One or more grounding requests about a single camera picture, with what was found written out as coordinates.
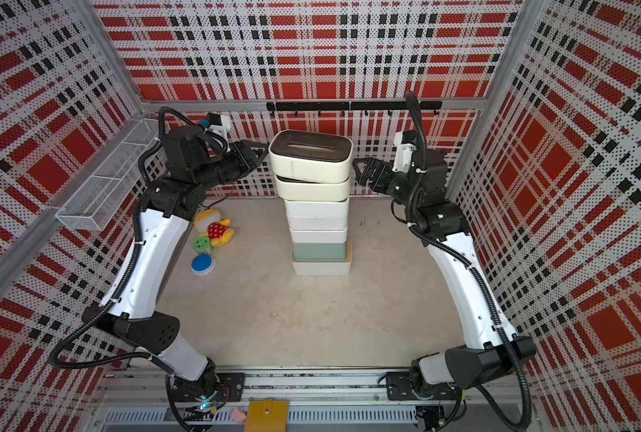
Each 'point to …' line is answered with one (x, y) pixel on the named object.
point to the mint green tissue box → (320, 252)
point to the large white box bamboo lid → (324, 268)
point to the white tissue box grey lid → (317, 209)
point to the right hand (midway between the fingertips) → (368, 166)
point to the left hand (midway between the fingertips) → (272, 150)
